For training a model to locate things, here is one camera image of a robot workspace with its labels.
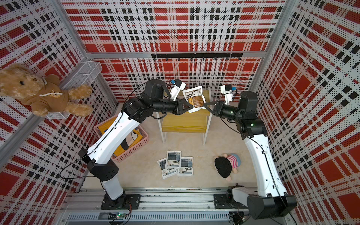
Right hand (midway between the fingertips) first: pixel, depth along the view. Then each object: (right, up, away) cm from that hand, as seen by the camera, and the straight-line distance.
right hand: (206, 105), depth 62 cm
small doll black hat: (+14, -33, +18) cm, 40 cm away
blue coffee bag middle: (-17, -33, +24) cm, 44 cm away
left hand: (-6, -1, 0) cm, 6 cm away
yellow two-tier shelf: (-3, -9, +29) cm, 31 cm away
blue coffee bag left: (-22, -39, +21) cm, 49 cm away
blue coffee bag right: (-9, -37, +22) cm, 44 cm away
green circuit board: (-42, -55, +7) cm, 70 cm away
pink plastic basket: (-37, -21, +31) cm, 53 cm away
